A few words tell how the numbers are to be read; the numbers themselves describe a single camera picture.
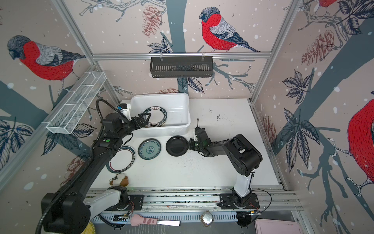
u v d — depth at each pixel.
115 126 0.58
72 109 0.76
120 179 0.80
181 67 1.07
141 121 0.70
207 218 0.60
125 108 0.69
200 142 0.76
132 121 0.68
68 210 0.38
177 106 1.17
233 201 0.73
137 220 0.67
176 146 0.94
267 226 0.65
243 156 0.50
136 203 0.73
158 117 1.05
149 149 0.93
